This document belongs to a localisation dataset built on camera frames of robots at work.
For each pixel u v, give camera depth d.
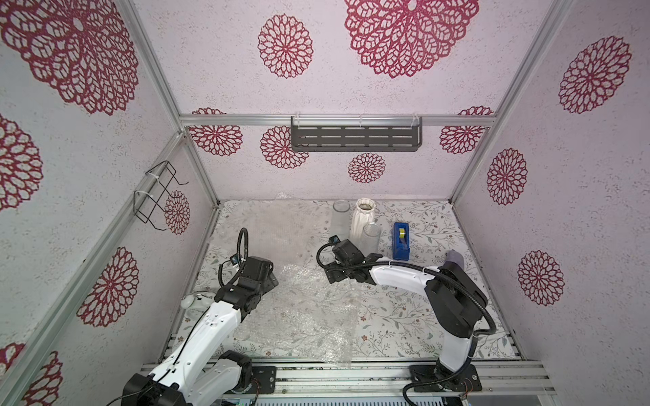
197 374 0.42
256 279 0.62
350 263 0.72
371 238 0.89
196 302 0.78
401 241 1.00
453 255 1.00
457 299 0.49
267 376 0.75
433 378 0.69
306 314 0.86
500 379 0.76
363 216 0.88
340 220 1.00
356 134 0.95
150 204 0.76
